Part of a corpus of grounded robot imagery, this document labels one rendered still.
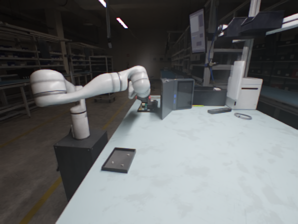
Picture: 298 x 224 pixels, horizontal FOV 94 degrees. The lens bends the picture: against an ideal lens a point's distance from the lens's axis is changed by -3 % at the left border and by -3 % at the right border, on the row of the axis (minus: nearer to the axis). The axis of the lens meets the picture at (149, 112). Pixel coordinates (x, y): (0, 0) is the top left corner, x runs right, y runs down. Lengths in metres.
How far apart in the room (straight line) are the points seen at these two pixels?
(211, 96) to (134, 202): 0.95
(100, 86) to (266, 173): 0.58
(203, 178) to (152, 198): 0.16
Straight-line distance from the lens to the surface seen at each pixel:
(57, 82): 0.52
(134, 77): 0.58
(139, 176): 0.45
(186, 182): 0.44
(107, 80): 0.53
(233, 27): 1.04
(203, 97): 1.15
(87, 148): 0.91
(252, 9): 1.43
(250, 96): 1.20
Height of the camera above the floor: 1.30
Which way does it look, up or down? 18 degrees down
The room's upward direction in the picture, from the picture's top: straight up
